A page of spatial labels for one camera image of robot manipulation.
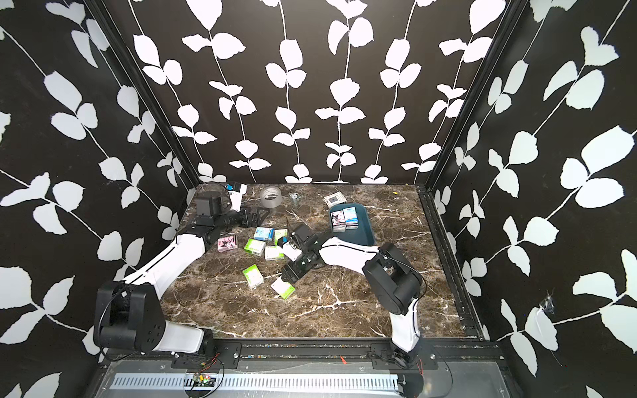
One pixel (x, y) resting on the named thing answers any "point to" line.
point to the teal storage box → (364, 234)
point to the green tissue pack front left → (253, 276)
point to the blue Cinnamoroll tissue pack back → (264, 234)
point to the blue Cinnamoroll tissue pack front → (351, 218)
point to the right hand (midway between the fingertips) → (287, 270)
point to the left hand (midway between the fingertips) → (261, 205)
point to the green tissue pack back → (279, 233)
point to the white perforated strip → (251, 382)
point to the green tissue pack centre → (274, 253)
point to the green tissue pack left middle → (255, 247)
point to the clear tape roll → (271, 197)
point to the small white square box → (334, 199)
